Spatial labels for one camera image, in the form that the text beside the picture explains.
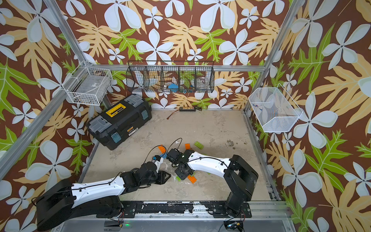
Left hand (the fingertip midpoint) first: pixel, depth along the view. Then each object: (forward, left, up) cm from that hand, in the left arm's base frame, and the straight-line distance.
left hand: (170, 174), depth 81 cm
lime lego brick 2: (-4, -4, +6) cm, 9 cm away
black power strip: (+56, -10, -4) cm, 57 cm away
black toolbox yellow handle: (+25, +38, +12) cm, 47 cm away
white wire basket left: (+43, +51, +28) cm, 73 cm away
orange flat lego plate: (+20, +8, -6) cm, 22 cm away
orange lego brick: (+22, -10, -7) cm, 25 cm away
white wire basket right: (+31, -60, +22) cm, 71 cm away
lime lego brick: (+22, -18, -5) cm, 29 cm away
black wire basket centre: (+57, +2, +27) cm, 63 cm away
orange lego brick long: (-1, -13, -4) cm, 13 cm away
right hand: (+2, -7, -2) cm, 7 cm away
